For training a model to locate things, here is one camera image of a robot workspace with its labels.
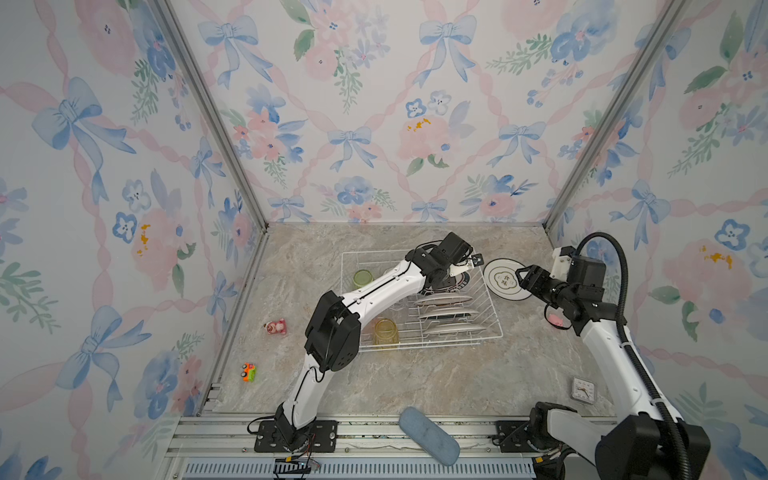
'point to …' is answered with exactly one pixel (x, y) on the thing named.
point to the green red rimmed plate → (462, 280)
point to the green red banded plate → (448, 314)
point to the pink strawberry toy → (275, 327)
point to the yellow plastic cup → (386, 332)
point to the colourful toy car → (249, 372)
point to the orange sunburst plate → (441, 300)
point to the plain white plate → (455, 328)
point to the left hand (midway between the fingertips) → (444, 261)
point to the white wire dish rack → (405, 313)
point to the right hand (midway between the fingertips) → (525, 274)
